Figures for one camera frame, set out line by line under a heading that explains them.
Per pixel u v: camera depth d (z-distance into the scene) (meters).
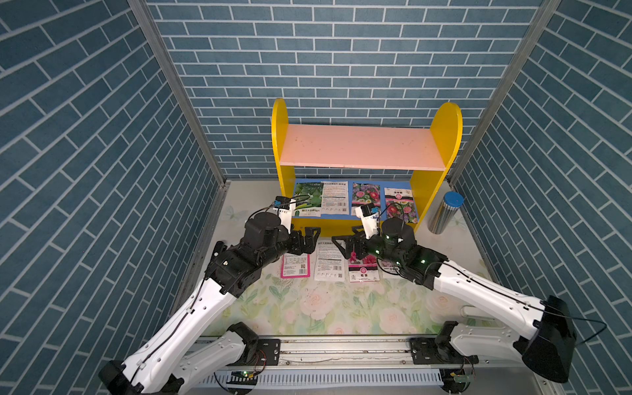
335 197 0.96
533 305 0.43
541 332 0.40
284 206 0.58
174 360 0.40
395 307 0.84
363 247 0.64
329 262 0.93
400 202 0.94
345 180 1.01
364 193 0.96
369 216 0.63
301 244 0.59
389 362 0.74
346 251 0.64
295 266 0.91
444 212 0.92
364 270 0.91
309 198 0.93
